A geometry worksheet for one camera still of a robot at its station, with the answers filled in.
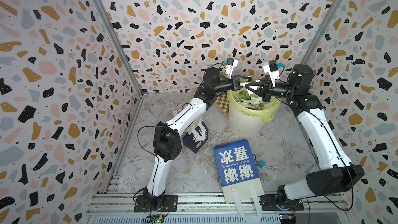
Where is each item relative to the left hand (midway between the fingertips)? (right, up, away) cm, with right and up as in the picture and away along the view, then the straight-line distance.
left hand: (253, 80), depth 69 cm
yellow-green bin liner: (+8, -15, +6) cm, 18 cm away
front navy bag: (-27, -29, +13) cm, 42 cm away
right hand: (-5, -4, -7) cm, 10 cm away
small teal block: (+10, -44, +19) cm, 49 cm away
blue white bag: (-5, -47, +9) cm, 48 cm away
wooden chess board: (-10, -9, +44) cm, 46 cm away
